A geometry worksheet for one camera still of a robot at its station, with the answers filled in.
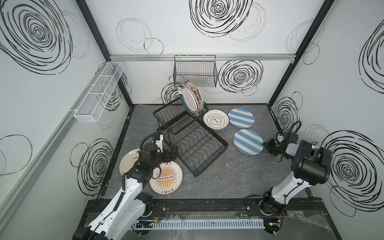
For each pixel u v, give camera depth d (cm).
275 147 87
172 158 72
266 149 91
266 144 87
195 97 82
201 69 96
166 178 83
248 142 99
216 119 111
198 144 96
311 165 48
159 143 72
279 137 90
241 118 113
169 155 71
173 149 72
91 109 73
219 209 75
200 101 109
